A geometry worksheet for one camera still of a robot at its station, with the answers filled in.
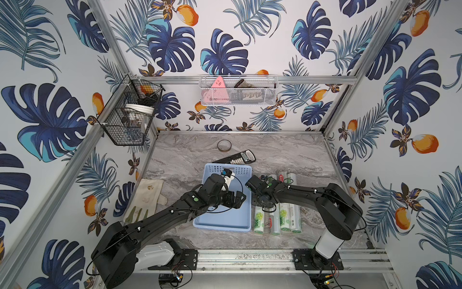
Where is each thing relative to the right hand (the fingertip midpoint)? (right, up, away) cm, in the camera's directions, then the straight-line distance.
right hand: (257, 200), depth 91 cm
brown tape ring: (-18, +29, +24) cm, 41 cm away
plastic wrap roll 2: (+7, -5, -8) cm, 12 cm away
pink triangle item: (-20, +54, -1) cm, 58 cm away
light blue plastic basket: (-17, -6, -8) cm, 19 cm away
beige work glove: (-56, +1, 0) cm, 56 cm away
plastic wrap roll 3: (+11, -3, -7) cm, 14 cm away
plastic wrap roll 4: (+16, -6, -8) cm, 19 cm away
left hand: (-10, +7, -13) cm, 18 cm away
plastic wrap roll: (-1, -6, -10) cm, 11 cm away
